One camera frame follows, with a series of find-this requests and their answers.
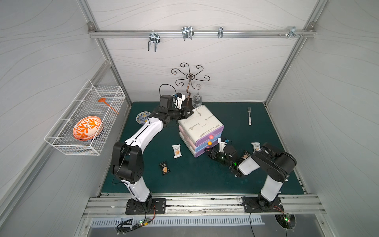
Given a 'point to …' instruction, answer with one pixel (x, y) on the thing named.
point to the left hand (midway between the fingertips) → (193, 113)
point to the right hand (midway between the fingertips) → (206, 149)
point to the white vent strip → (130, 222)
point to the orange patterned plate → (87, 128)
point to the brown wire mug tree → (190, 77)
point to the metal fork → (249, 120)
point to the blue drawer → (197, 148)
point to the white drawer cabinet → (200, 131)
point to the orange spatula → (103, 99)
